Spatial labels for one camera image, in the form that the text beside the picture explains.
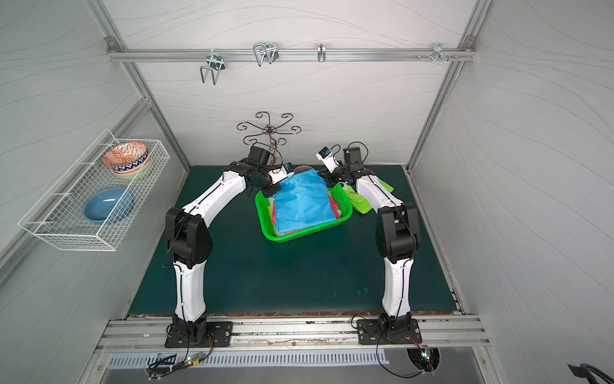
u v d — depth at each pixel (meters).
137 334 0.75
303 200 0.93
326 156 0.84
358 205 1.04
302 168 1.11
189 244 0.53
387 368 0.63
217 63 0.79
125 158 0.73
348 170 0.80
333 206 0.97
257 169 0.73
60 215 0.59
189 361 0.68
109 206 0.68
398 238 0.55
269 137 0.93
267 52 0.76
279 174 0.82
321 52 0.78
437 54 0.77
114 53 0.77
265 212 1.00
